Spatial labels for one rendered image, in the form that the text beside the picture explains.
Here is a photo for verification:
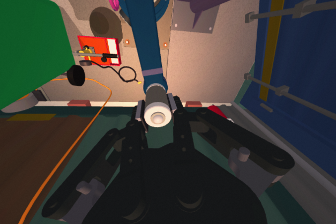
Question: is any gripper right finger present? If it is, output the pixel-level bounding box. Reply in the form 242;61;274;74
167;93;296;178

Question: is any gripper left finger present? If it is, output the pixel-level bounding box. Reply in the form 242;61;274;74
41;99;150;221

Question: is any green machine body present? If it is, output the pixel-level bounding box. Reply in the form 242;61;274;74
0;0;76;118

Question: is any red small part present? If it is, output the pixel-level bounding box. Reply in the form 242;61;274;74
207;104;229;120

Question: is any black round knob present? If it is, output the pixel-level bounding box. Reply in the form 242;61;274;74
66;64;86;86

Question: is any grey round drum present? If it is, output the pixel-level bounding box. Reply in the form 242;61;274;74
1;90;39;114

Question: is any blue cabinet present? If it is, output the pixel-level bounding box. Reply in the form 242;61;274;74
239;0;336;182

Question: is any yellow flat strip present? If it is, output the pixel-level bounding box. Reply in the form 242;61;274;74
259;0;285;102

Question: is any grey rod with black grip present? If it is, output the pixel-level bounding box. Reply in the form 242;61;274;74
72;51;120;59

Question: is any red box with white panel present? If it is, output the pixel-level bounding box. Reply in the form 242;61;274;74
77;35;121;67

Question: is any brown mounting plate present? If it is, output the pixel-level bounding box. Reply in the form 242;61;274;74
121;0;175;50

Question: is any grey square plate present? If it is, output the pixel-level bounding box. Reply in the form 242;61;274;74
171;0;221;35

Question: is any brown round disc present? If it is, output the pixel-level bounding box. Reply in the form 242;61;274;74
89;6;123;46

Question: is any purple pointed shape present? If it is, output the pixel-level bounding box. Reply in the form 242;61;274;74
177;0;232;29

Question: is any blue round hub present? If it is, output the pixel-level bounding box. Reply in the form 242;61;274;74
153;0;170;21

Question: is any orange cable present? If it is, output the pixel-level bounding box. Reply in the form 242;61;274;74
18;78;113;224

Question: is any grey rail with brackets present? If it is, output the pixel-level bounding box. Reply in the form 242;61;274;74
244;0;336;24
243;72;336;126

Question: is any thin black cable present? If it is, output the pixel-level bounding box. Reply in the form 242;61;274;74
96;62;143;84

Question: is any magenta ring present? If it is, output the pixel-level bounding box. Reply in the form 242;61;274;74
108;0;121;12

